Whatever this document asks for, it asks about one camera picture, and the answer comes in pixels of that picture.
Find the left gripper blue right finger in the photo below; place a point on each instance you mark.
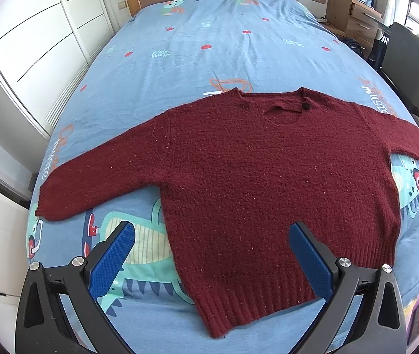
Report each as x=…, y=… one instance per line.
x=363, y=310

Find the white wardrobe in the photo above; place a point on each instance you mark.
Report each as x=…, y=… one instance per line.
x=46, y=48

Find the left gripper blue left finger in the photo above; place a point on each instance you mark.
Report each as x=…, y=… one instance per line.
x=42, y=324

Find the dark red knit sweater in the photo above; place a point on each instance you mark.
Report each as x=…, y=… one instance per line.
x=235, y=171

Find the blue cartoon print bedsheet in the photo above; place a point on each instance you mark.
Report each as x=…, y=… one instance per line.
x=170, y=54

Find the dark grey office chair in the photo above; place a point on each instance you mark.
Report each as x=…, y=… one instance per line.
x=400, y=66

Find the wooden drawer cabinet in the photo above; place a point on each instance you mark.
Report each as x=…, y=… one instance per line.
x=355, y=19

